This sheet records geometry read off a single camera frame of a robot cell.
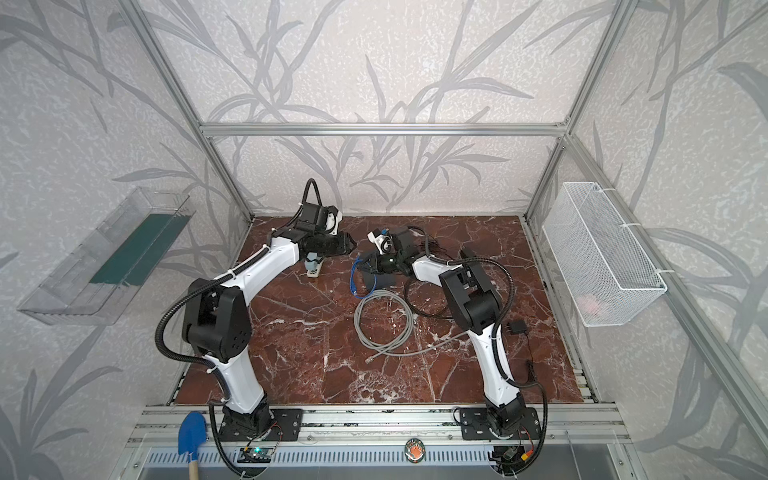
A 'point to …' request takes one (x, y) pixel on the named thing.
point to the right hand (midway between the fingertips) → (360, 258)
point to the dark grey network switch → (383, 280)
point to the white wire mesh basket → (602, 268)
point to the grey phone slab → (313, 267)
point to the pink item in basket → (590, 304)
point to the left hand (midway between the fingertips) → (355, 235)
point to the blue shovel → (192, 434)
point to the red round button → (414, 450)
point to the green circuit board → (255, 455)
